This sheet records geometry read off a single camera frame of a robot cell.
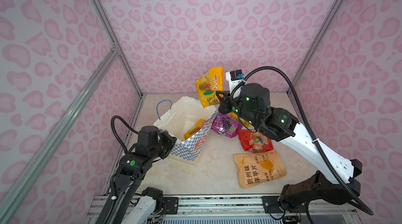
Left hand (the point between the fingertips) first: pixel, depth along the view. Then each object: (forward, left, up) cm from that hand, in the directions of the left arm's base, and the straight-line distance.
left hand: (179, 134), depth 70 cm
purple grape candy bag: (+17, -24, -19) cm, 35 cm away
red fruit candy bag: (+5, -40, -19) cm, 44 cm away
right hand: (+6, -16, +21) cm, 27 cm away
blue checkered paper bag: (+21, -2, -22) cm, 30 cm away
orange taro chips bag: (-9, -37, -22) cm, 44 cm away
